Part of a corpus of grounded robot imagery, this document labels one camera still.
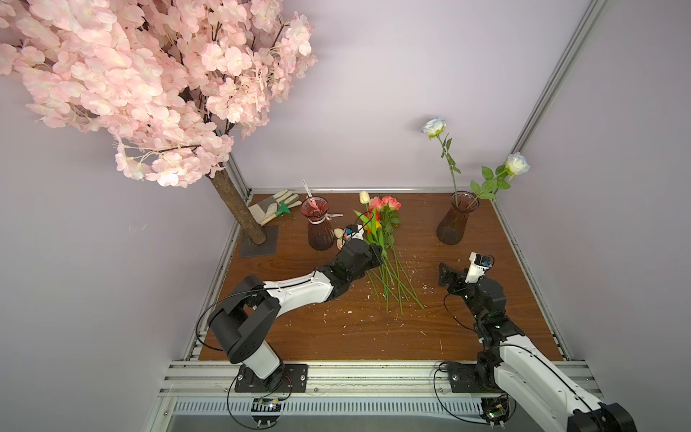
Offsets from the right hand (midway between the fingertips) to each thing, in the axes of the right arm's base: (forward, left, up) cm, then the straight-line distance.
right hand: (455, 262), depth 83 cm
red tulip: (+14, +25, +7) cm, 30 cm away
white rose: (+22, -17, +22) cm, 35 cm away
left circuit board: (-39, +55, -15) cm, 69 cm away
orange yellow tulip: (+10, +27, +4) cm, 29 cm away
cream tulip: (+19, +29, +9) cm, 36 cm away
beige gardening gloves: (+31, +72, -10) cm, 79 cm away
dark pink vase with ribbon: (+12, +45, -3) cm, 46 cm away
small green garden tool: (+30, +63, -9) cm, 71 cm away
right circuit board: (-36, -7, -14) cm, 39 cm away
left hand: (+3, +21, +3) cm, 21 cm away
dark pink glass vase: (+18, -4, -6) cm, 19 cm away
